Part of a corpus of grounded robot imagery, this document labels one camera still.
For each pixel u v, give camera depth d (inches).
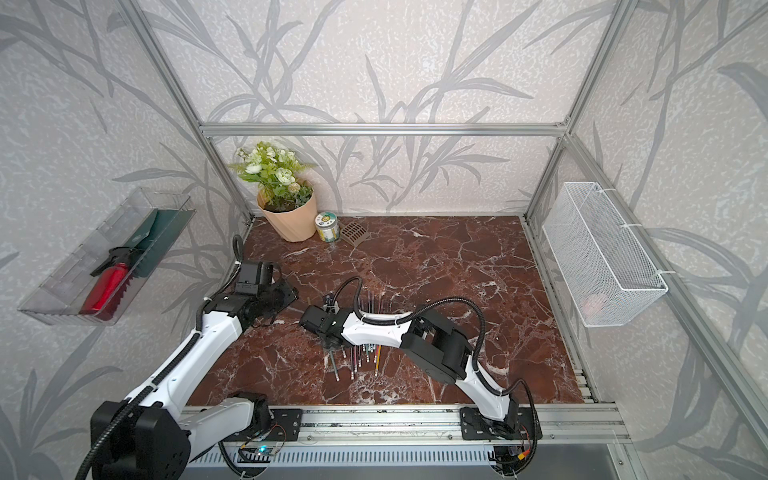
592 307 28.2
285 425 28.8
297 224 40.3
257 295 24.6
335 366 32.6
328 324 26.9
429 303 38.0
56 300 22.7
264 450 27.8
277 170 37.6
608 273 23.9
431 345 20.0
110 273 24.2
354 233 44.2
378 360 33.2
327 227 42.6
